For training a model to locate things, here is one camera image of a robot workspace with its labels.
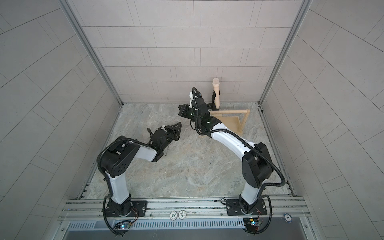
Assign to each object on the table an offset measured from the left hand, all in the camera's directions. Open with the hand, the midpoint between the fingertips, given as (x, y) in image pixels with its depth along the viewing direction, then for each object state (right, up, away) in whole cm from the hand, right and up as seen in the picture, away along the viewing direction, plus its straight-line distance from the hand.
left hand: (184, 121), depth 89 cm
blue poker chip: (+50, -43, -21) cm, 69 cm away
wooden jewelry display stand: (+34, 0, +15) cm, 37 cm away
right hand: (-3, +8, -11) cm, 14 cm away
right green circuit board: (+33, -46, -21) cm, 61 cm away
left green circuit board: (-24, -44, -25) cm, 56 cm away
